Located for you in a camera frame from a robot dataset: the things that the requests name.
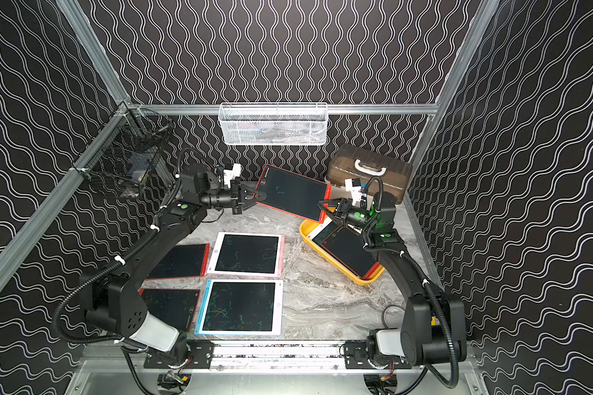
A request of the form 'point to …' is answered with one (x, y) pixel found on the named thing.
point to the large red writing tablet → (176, 306)
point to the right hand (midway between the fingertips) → (319, 204)
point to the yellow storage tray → (307, 228)
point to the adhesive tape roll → (393, 317)
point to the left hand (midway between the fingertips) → (264, 192)
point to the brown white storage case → (350, 161)
